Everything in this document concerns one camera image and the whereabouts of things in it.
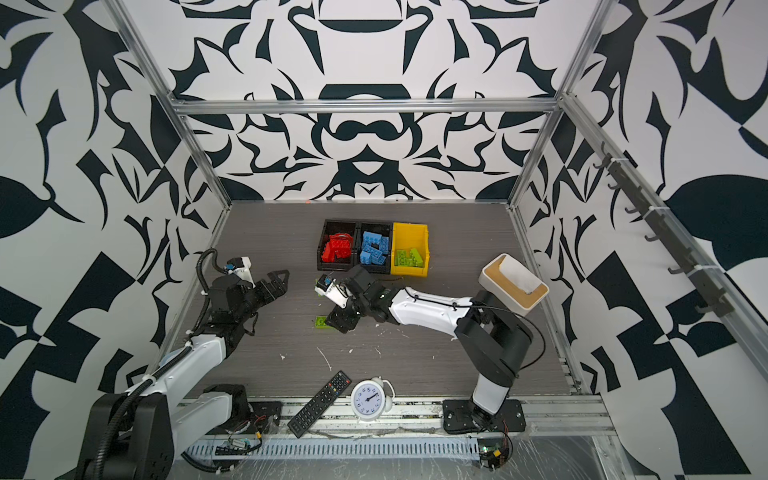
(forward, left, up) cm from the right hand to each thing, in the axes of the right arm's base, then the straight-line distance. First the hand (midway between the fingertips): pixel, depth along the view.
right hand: (334, 307), depth 83 cm
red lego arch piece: (+23, +1, -2) cm, 23 cm away
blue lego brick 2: (+27, -14, -7) cm, 31 cm away
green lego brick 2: (-1, +5, -8) cm, 10 cm away
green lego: (+21, -24, -8) cm, 33 cm away
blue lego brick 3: (+20, -11, -5) cm, 23 cm away
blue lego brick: (+28, -9, -5) cm, 30 cm away
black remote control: (-24, +4, -7) cm, 25 cm away
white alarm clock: (-22, -10, -6) cm, 25 cm away
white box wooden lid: (+9, -53, -5) cm, 54 cm away
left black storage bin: (+33, 0, -5) cm, 33 cm away
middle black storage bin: (+35, -13, -8) cm, 38 cm away
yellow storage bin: (+32, -22, -9) cm, 40 cm away
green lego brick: (+20, -19, -7) cm, 29 cm away
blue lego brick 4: (+19, -8, -3) cm, 21 cm away
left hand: (+9, +16, +4) cm, 19 cm away
